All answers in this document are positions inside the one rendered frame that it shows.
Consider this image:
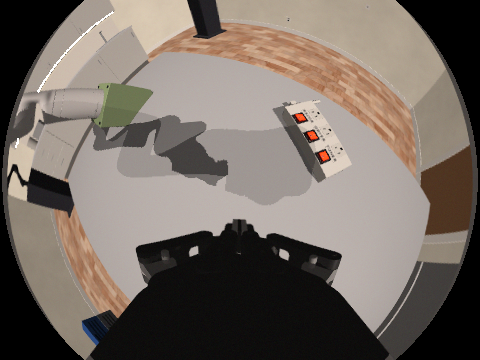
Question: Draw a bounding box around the beige power strip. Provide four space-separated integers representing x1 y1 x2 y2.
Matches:
282 100 352 183

